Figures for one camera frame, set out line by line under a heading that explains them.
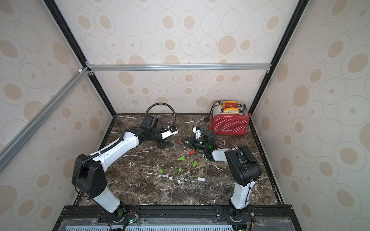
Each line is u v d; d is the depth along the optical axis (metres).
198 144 0.81
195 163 0.92
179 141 1.03
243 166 0.50
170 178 0.86
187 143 0.84
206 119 1.13
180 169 0.90
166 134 0.74
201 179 0.85
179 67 0.93
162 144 0.75
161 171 0.89
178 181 0.85
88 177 0.44
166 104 0.68
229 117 0.95
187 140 0.87
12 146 0.52
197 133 0.87
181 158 0.95
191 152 0.97
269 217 0.73
